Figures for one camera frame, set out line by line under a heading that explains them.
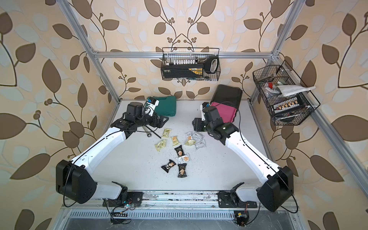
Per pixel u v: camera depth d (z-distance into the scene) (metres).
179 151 0.91
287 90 0.62
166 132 0.98
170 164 0.85
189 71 0.83
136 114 0.63
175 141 0.96
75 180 0.40
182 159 0.87
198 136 0.96
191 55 0.91
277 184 0.39
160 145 0.93
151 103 0.70
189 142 0.94
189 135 0.98
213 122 0.57
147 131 1.01
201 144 0.93
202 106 0.71
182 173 0.82
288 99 0.69
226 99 0.99
